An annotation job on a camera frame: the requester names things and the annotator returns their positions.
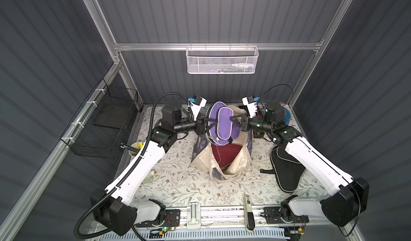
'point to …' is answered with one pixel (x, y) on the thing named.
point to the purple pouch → (226, 130)
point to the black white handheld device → (248, 213)
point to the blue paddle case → (287, 116)
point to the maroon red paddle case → (226, 153)
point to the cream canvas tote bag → (203, 160)
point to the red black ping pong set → (257, 134)
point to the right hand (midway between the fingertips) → (234, 117)
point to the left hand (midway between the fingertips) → (216, 121)
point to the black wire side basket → (98, 130)
